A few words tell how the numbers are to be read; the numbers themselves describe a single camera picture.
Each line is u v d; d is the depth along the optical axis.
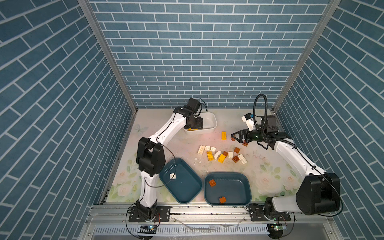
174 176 0.85
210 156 0.94
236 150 0.96
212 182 0.82
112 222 0.74
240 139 0.75
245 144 0.99
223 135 1.05
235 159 0.93
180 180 0.84
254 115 0.74
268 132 0.65
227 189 0.81
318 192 0.42
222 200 0.77
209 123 1.11
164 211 0.74
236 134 0.76
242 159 0.92
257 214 0.74
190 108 0.71
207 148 0.99
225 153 0.95
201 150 0.96
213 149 0.97
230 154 0.94
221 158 0.92
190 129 0.84
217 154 0.94
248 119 0.75
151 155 0.52
